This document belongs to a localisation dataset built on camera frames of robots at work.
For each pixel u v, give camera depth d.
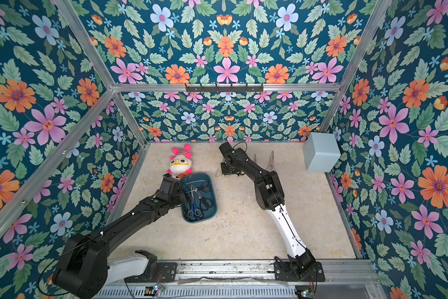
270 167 1.07
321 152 0.96
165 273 0.74
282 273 0.73
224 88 0.93
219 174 1.04
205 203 0.91
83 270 0.40
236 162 0.76
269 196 0.66
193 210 0.88
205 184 0.96
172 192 0.69
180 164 1.01
